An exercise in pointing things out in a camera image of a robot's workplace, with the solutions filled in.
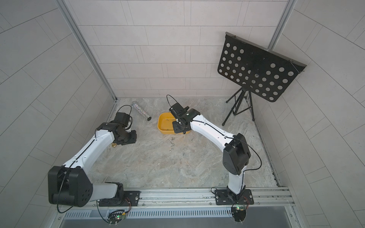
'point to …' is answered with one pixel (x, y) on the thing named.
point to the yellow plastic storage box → (165, 124)
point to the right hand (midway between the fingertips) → (178, 128)
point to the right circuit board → (239, 213)
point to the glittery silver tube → (140, 111)
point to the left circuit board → (115, 216)
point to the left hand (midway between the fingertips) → (137, 137)
